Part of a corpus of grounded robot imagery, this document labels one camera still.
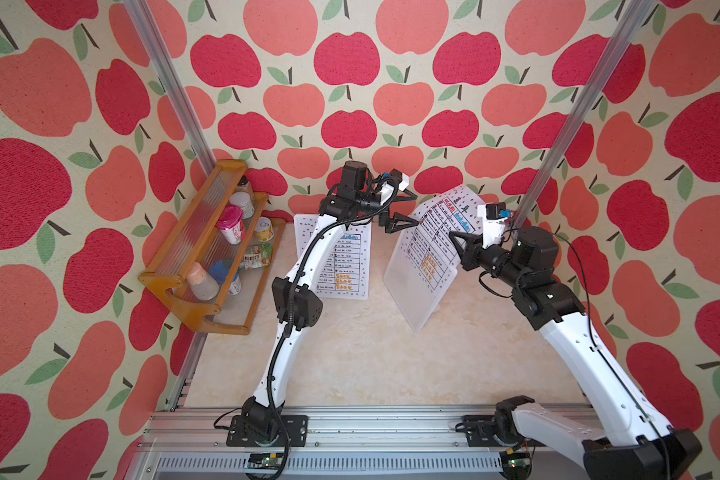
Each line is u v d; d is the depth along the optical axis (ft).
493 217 1.86
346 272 3.06
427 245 2.57
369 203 2.45
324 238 2.13
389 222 2.44
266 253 3.57
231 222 2.90
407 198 2.62
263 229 3.63
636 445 1.22
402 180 2.26
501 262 1.88
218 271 2.90
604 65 2.57
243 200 3.27
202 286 2.56
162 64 2.52
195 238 2.62
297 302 1.98
